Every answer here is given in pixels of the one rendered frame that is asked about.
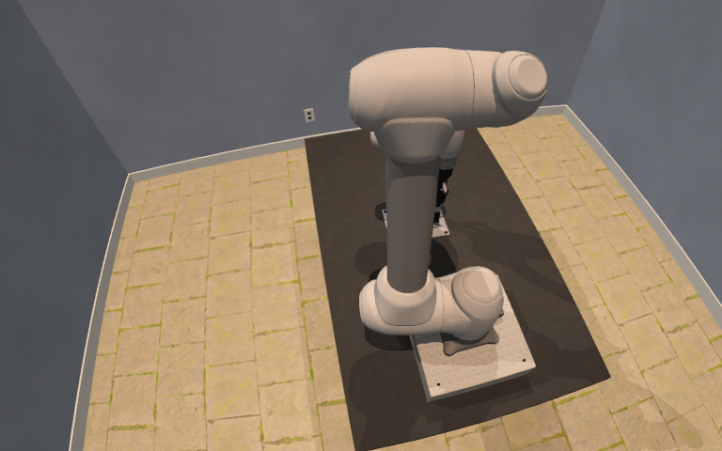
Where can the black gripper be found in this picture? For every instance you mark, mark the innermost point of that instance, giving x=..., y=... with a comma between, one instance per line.
x=442, y=192

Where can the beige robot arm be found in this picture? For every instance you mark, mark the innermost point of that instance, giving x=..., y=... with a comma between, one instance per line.
x=413, y=102

